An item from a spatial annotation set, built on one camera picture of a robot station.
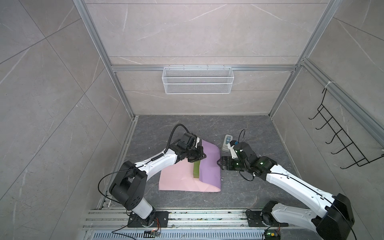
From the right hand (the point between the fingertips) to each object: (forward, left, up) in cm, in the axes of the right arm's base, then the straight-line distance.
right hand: (222, 161), depth 79 cm
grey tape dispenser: (+21, -8, -9) cm, 24 cm away
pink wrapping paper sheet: (-2, +25, -13) cm, 28 cm away
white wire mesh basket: (+53, +11, +16) cm, 56 cm away
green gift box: (-1, +14, -7) cm, 16 cm away
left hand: (+6, +8, -1) cm, 10 cm away
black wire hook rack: (-7, -53, +18) cm, 56 cm away
